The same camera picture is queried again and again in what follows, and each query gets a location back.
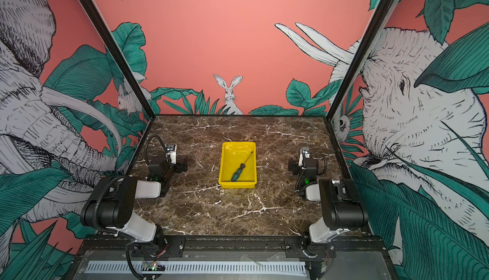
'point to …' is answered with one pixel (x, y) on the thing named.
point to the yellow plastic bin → (233, 154)
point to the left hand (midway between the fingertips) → (177, 152)
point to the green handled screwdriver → (235, 175)
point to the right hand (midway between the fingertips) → (301, 154)
